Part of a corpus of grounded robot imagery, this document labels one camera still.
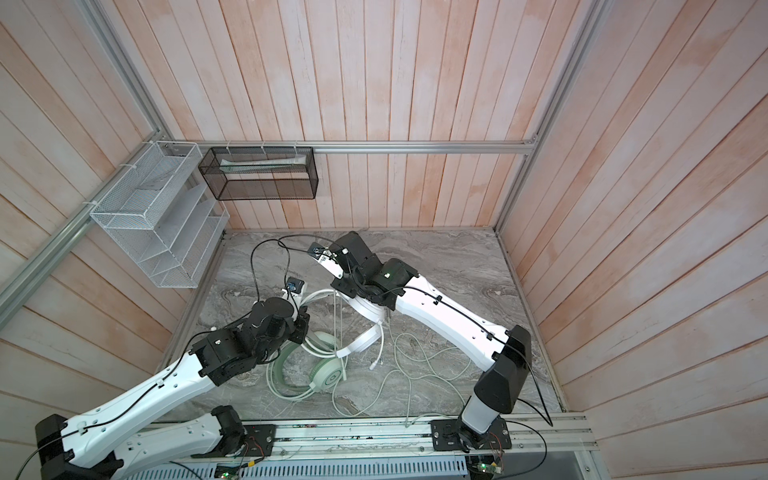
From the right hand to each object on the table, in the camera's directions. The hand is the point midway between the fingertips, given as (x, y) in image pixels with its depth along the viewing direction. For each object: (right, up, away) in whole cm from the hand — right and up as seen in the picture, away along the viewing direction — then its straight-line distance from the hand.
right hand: (345, 264), depth 75 cm
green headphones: (-5, -28, +1) cm, 28 cm away
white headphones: (+7, -11, -9) cm, 16 cm away
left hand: (-10, -13, -1) cm, 16 cm away
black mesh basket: (-34, +32, +30) cm, 55 cm away
